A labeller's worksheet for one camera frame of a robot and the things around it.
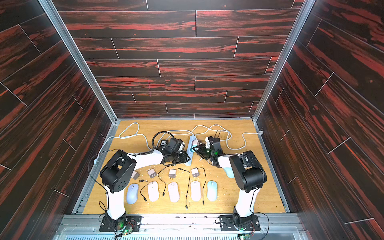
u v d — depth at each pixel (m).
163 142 1.02
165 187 0.86
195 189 0.84
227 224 0.73
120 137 1.08
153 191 0.82
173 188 0.84
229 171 0.91
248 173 0.51
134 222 0.73
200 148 0.86
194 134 1.08
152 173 0.89
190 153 0.95
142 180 0.87
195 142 0.99
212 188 0.84
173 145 0.76
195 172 0.90
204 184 0.87
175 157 0.80
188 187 0.85
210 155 0.80
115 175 0.51
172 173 0.90
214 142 0.77
